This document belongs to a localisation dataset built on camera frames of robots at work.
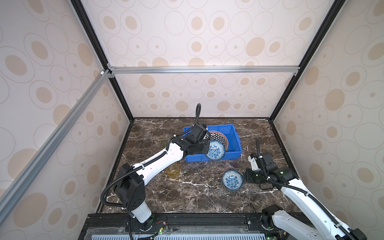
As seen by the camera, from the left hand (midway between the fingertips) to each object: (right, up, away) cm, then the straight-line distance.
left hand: (211, 144), depth 79 cm
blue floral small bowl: (+3, -4, +5) cm, 7 cm away
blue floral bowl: (+13, -21, +6) cm, 25 cm away
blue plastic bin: (+18, -4, +20) cm, 27 cm away
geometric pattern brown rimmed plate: (+6, +4, +25) cm, 26 cm away
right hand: (+18, -16, 0) cm, 24 cm away
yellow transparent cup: (-22, -17, +12) cm, 30 cm away
